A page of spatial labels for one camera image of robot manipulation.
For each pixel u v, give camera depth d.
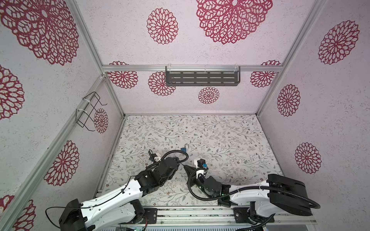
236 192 0.55
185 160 0.61
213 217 0.74
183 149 1.00
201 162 0.63
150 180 0.55
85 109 0.76
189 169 0.71
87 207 0.42
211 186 0.58
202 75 0.92
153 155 0.70
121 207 0.60
